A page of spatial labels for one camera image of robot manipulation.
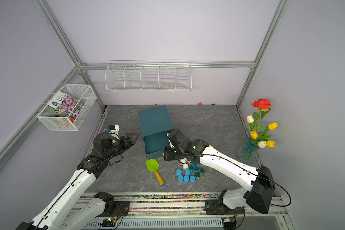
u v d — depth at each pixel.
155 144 0.79
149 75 0.98
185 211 0.74
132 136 0.69
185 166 0.85
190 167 0.85
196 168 0.84
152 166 0.89
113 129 0.69
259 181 0.40
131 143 0.67
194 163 0.86
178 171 0.85
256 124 0.76
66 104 0.74
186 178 0.81
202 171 0.84
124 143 0.66
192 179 0.81
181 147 0.54
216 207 0.74
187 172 0.84
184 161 0.65
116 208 0.73
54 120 0.75
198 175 0.83
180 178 0.81
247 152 0.83
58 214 0.41
